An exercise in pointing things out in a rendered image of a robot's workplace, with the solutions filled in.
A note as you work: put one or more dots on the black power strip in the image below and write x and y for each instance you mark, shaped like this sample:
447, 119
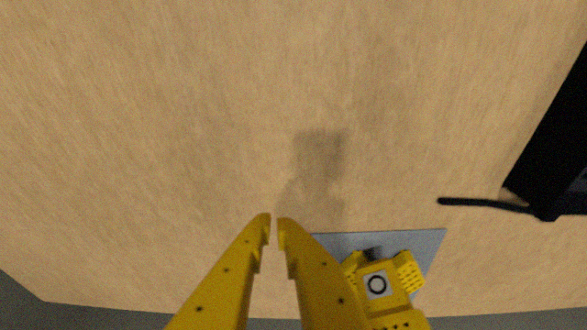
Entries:
552, 172

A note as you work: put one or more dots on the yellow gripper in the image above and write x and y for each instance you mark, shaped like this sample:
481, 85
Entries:
221, 300

